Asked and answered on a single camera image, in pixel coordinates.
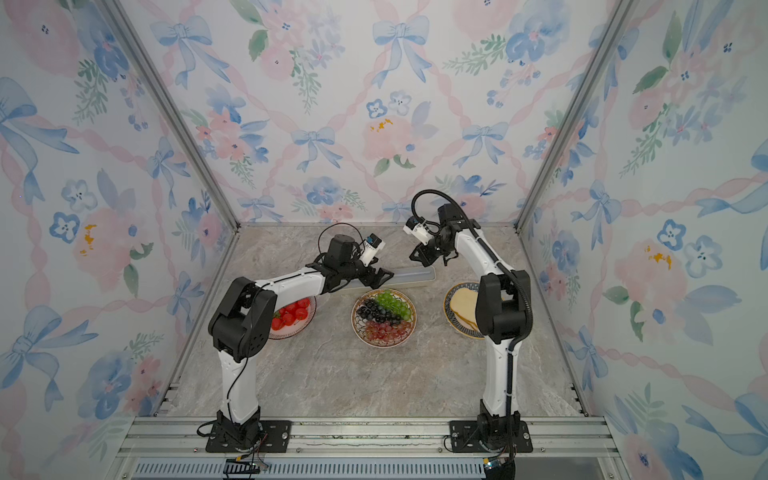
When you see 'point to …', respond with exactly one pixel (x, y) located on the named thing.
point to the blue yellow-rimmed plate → (455, 320)
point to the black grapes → (372, 311)
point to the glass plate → (298, 326)
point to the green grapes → (388, 301)
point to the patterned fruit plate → (359, 323)
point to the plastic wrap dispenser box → (404, 276)
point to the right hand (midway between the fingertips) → (416, 253)
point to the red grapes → (386, 330)
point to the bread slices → (464, 305)
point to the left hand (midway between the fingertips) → (386, 264)
